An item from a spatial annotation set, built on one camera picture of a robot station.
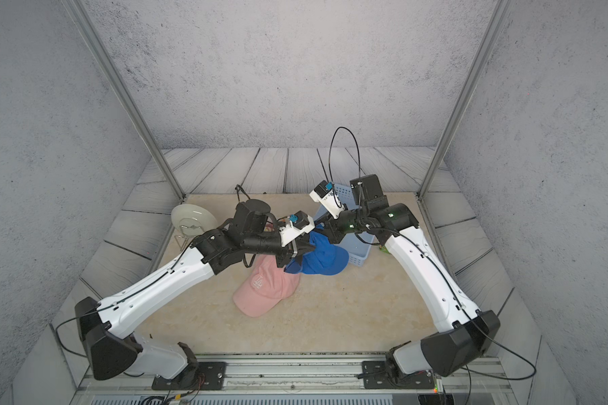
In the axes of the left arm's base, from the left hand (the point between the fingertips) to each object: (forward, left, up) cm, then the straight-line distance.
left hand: (316, 248), depth 66 cm
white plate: (+27, +46, -14) cm, 55 cm away
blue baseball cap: (+2, -3, -9) cm, 9 cm away
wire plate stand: (+22, +45, -17) cm, 53 cm away
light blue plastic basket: (-1, -10, +3) cm, 11 cm away
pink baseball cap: (+2, +16, -24) cm, 29 cm away
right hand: (+6, 0, +2) cm, 7 cm away
